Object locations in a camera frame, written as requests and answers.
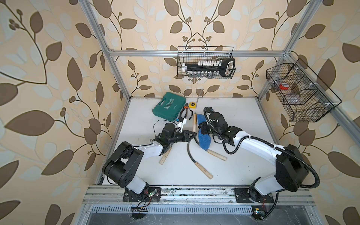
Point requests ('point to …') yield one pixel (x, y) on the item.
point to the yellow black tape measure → (192, 105)
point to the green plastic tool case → (169, 106)
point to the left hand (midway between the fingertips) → (193, 132)
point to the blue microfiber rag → (204, 139)
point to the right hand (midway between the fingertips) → (200, 124)
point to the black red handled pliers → (186, 107)
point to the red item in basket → (284, 86)
